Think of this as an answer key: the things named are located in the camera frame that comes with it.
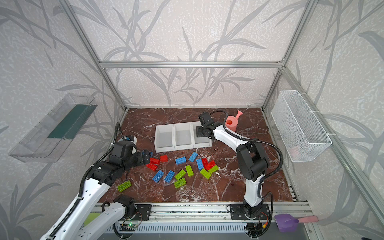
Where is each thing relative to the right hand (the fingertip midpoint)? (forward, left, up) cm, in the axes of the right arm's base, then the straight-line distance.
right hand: (202, 127), depth 95 cm
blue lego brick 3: (-21, +1, -9) cm, 23 cm away
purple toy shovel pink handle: (-51, -40, -10) cm, 65 cm away
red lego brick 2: (-23, +30, -9) cm, 38 cm away
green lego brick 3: (-32, +12, -9) cm, 36 cm away
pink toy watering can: (+5, -20, -1) cm, 21 cm away
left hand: (-21, +29, +8) cm, 37 cm away
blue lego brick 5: (-29, +19, -9) cm, 35 cm away
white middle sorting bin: (-1, +13, -10) cm, 16 cm away
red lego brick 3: (-23, -4, -7) cm, 24 cm away
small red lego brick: (-18, +23, -7) cm, 31 cm away
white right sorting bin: (-8, +2, -5) cm, 10 cm away
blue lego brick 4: (-28, +25, -9) cm, 39 cm away
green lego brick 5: (-24, -7, -10) cm, 27 cm away
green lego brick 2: (-25, +7, -9) cm, 28 cm away
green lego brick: (-27, +13, -10) cm, 32 cm away
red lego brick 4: (-21, -2, -8) cm, 23 cm away
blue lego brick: (-19, +13, -9) cm, 25 cm away
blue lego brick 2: (-16, +5, -11) cm, 20 cm away
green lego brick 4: (-27, -2, -9) cm, 29 cm away
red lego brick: (-20, +29, -7) cm, 36 cm away
